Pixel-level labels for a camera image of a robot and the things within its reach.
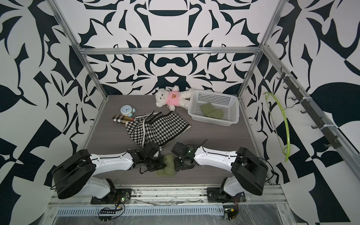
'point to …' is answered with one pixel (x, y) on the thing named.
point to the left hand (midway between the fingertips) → (167, 163)
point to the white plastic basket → (229, 104)
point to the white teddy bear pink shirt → (173, 99)
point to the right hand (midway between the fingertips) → (177, 165)
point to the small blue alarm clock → (127, 110)
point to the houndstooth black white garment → (158, 128)
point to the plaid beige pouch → (122, 119)
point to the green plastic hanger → (288, 146)
